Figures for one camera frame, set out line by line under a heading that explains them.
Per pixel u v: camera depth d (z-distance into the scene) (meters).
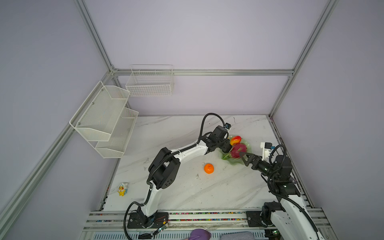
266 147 0.69
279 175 0.58
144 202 0.59
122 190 0.80
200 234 0.70
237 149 0.91
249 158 0.67
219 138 0.70
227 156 0.92
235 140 0.97
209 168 0.88
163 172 0.51
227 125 0.80
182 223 0.73
